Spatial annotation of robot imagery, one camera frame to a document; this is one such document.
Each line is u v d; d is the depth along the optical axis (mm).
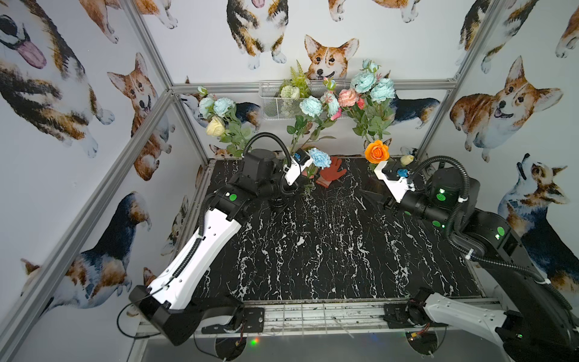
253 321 736
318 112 721
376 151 735
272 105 898
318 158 604
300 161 541
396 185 448
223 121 788
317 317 748
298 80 809
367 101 798
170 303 374
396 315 735
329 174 1135
